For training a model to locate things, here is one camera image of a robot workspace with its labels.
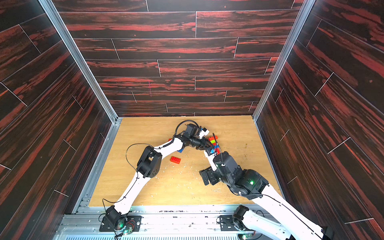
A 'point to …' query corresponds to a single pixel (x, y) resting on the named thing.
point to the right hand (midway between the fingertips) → (211, 164)
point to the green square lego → (213, 141)
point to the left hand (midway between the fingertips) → (213, 147)
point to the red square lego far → (169, 139)
